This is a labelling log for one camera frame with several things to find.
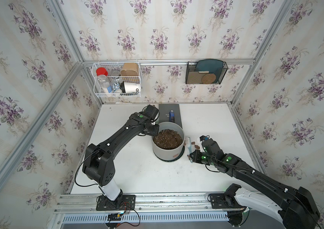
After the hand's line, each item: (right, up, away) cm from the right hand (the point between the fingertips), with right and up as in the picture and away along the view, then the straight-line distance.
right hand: (190, 155), depth 80 cm
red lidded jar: (-56, +52, +11) cm, 77 cm away
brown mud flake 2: (-3, +6, +3) cm, 7 cm away
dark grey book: (-14, +27, +28) cm, 41 cm away
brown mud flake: (0, -3, +7) cm, 7 cm away
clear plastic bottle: (-54, +44, +10) cm, 70 cm away
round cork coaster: (+17, +49, +18) cm, 55 cm away
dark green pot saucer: (-6, -3, +6) cm, 9 cm away
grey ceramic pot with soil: (-12, +6, +5) cm, 14 cm away
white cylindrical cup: (-38, +42, +13) cm, 57 cm away
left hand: (-19, +13, +4) cm, 24 cm away
